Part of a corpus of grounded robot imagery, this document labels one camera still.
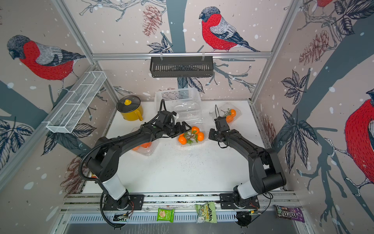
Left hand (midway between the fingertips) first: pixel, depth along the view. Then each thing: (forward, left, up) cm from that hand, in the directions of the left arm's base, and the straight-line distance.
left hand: (190, 128), depth 86 cm
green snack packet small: (-42, +12, -14) cm, 45 cm away
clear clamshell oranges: (-10, +26, -8) cm, 29 cm away
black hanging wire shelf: (+45, +5, +14) cm, 47 cm away
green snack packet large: (-41, -8, -14) cm, 44 cm away
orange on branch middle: (+21, -32, -11) cm, 40 cm away
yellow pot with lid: (+21, +44, -6) cm, 49 cm away
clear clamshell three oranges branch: (+23, -30, -10) cm, 39 cm away
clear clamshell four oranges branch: (+18, 0, -8) cm, 20 cm away
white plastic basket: (+38, +15, -10) cm, 42 cm away
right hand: (+2, -14, -8) cm, 17 cm away
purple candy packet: (-41, -51, -13) cm, 67 cm away
